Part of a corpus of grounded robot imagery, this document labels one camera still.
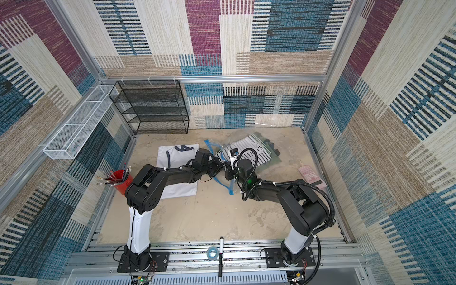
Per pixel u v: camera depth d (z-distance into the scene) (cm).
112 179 87
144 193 55
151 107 109
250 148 75
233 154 78
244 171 70
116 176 88
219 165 89
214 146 98
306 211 47
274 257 73
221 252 75
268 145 108
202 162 81
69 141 71
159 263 73
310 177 97
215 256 74
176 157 105
